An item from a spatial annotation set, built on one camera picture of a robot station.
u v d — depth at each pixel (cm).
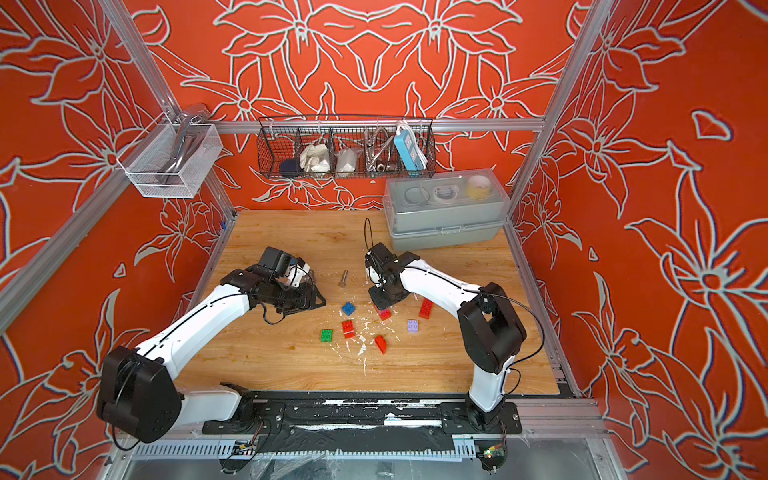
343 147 101
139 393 40
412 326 87
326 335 86
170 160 83
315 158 92
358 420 74
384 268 70
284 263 68
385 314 91
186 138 85
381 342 84
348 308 92
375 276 75
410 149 87
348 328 87
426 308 91
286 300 70
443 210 100
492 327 47
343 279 100
